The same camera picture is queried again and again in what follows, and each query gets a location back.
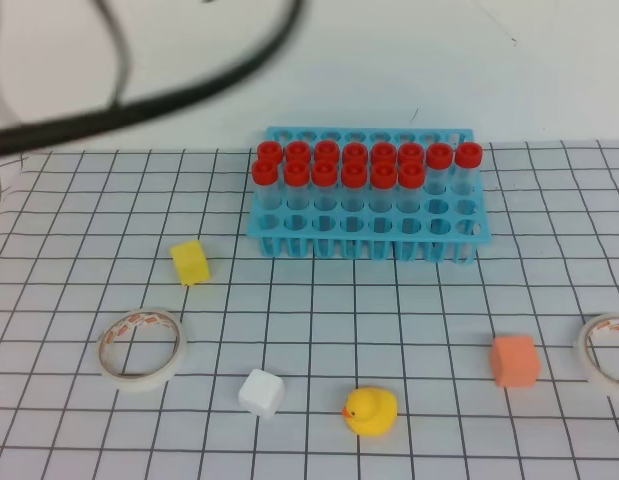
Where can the red capped clear tube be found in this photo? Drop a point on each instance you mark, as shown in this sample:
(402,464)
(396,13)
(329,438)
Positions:
(411,179)

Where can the red capped tube in rack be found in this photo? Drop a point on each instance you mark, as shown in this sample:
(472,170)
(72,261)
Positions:
(354,180)
(325,178)
(384,153)
(297,179)
(439,159)
(411,152)
(298,151)
(355,152)
(468,158)
(327,151)
(270,151)
(383,182)
(265,176)

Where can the blue test tube rack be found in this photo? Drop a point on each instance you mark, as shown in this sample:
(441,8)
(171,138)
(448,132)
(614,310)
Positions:
(445,227)

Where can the yellow foam block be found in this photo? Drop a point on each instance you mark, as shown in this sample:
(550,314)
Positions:
(190,263)

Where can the white foam cube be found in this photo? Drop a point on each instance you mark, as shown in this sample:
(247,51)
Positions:
(261,394)

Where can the yellow rubber duck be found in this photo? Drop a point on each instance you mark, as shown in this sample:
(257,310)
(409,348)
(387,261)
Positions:
(370,411)

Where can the left white tape roll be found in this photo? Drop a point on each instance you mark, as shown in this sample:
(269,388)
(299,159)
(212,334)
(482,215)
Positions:
(142,350)

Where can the white tape roll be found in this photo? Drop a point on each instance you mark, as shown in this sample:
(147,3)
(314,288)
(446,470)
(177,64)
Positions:
(142,350)
(596,350)

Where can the orange foam cube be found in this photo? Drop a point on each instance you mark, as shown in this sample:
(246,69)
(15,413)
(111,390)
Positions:
(514,361)

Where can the right white tape roll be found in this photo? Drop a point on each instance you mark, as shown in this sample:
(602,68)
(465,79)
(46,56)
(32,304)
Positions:
(596,350)

